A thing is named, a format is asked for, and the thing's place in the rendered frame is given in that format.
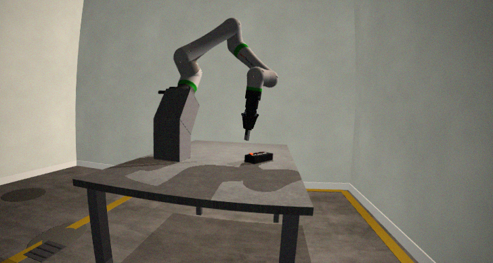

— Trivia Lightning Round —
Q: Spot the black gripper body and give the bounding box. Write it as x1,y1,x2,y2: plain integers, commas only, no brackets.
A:
245,99,259,117

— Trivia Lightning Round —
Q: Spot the black power strip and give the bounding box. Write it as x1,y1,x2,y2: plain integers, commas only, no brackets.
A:
244,152,273,164

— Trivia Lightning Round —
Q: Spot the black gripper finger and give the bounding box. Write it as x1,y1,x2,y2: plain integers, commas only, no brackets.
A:
249,112,259,136
241,111,252,141

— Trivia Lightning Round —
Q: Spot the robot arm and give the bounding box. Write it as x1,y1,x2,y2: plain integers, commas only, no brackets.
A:
169,18,278,101

